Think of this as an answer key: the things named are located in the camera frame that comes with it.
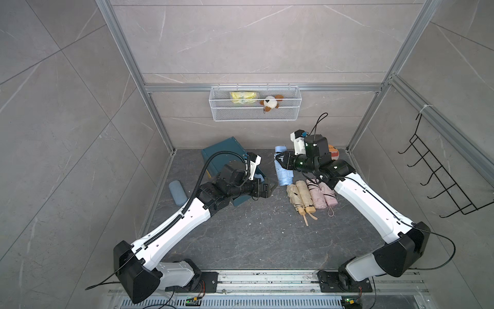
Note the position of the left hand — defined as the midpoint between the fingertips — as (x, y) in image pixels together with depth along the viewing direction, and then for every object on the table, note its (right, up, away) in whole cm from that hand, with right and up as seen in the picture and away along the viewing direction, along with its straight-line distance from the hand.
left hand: (270, 180), depth 69 cm
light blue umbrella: (+6, +1, +1) cm, 6 cm away
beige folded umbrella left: (+16, -12, +24) cm, 31 cm away
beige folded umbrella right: (+21, -11, +26) cm, 35 cm away
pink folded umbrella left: (+27, -10, +27) cm, 39 cm away
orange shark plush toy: (+41, +12, +39) cm, 57 cm away
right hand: (+5, +9, +6) cm, 12 cm away
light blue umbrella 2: (-3, 0, +15) cm, 15 cm away
